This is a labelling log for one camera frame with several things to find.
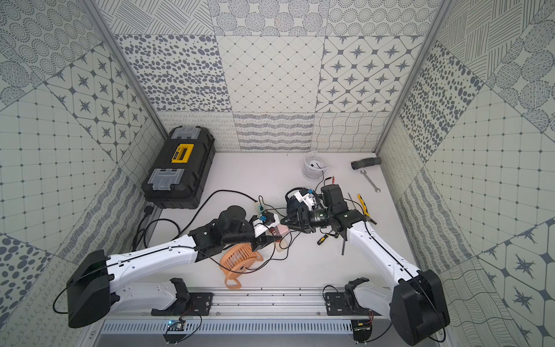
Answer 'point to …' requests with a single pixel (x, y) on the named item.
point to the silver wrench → (376, 189)
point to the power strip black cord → (181, 229)
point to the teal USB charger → (259, 210)
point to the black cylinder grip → (366, 163)
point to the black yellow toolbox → (179, 175)
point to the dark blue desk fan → (293, 203)
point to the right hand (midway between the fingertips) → (285, 226)
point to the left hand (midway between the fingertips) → (276, 221)
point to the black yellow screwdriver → (322, 239)
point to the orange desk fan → (236, 262)
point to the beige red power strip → (281, 244)
